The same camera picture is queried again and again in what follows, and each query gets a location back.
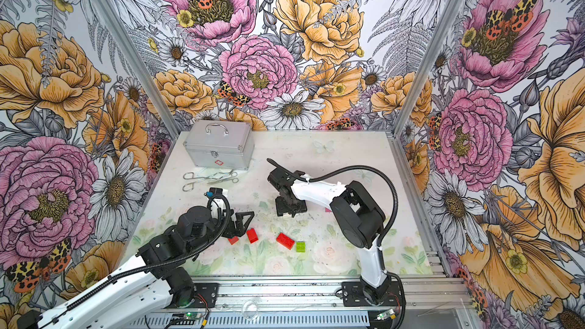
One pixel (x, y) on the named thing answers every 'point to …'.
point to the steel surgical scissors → (217, 175)
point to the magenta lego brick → (327, 210)
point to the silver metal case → (220, 144)
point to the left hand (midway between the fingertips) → (242, 219)
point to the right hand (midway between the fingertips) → (290, 216)
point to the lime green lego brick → (300, 247)
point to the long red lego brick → (285, 241)
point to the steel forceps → (189, 186)
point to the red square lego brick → (252, 235)
